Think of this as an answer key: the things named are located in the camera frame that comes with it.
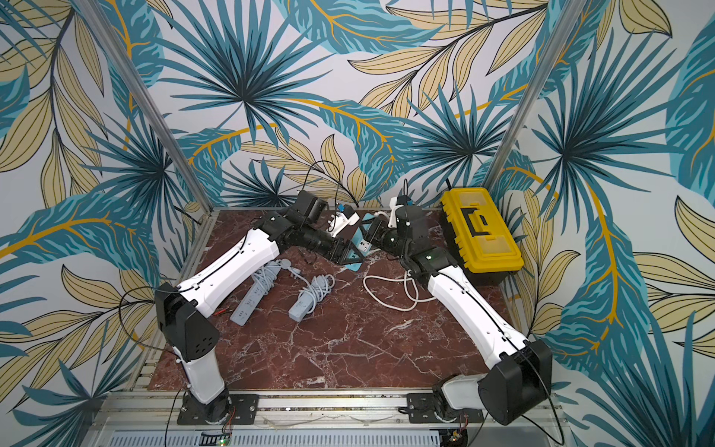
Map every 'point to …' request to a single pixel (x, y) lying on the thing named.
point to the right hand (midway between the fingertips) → (364, 225)
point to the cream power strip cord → (406, 278)
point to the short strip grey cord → (320, 286)
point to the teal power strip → (362, 245)
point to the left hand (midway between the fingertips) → (355, 260)
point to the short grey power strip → (303, 304)
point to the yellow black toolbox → (483, 243)
